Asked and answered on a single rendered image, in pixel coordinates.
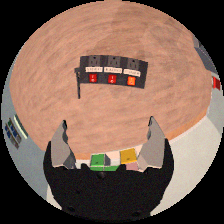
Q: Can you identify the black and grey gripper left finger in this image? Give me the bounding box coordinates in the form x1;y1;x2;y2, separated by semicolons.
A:
43;120;77;196

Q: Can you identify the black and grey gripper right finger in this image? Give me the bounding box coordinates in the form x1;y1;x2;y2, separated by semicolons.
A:
137;116;174;201

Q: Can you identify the black power strip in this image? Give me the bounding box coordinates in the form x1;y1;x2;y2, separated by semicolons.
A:
74;55;148;99

